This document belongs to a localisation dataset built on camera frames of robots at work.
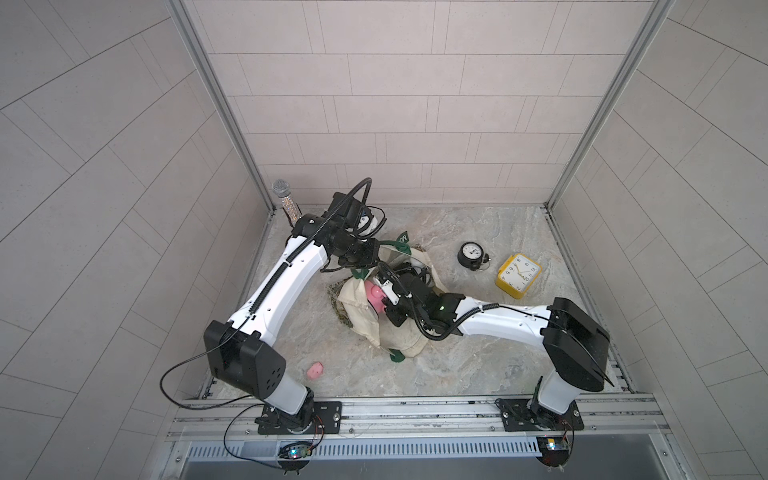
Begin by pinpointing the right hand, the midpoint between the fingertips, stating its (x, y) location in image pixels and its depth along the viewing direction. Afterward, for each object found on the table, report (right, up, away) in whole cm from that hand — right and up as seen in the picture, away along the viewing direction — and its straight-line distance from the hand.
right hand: (383, 301), depth 83 cm
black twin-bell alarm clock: (+29, +11, +16) cm, 35 cm away
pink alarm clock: (-2, +3, -4) cm, 5 cm away
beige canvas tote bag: (-8, +1, -9) cm, 12 cm away
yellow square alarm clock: (+42, +6, +11) cm, 44 cm away
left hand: (+1, +13, -7) cm, 15 cm away
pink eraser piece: (-17, -17, -6) cm, 25 cm away
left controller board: (-19, -28, -18) cm, 38 cm away
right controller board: (+40, -31, -15) cm, 53 cm away
